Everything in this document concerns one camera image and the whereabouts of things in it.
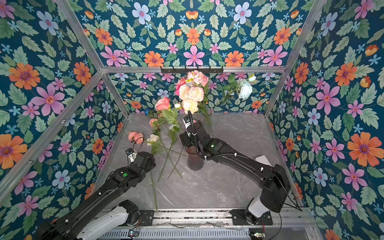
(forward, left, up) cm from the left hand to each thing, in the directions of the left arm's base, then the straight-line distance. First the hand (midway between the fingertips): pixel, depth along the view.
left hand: (151, 161), depth 81 cm
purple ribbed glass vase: (0, -24, -5) cm, 25 cm away
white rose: (+20, +6, -9) cm, 23 cm away
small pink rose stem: (+23, -8, -11) cm, 27 cm away
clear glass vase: (+27, -33, +2) cm, 43 cm away
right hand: (+10, -23, +15) cm, 29 cm away
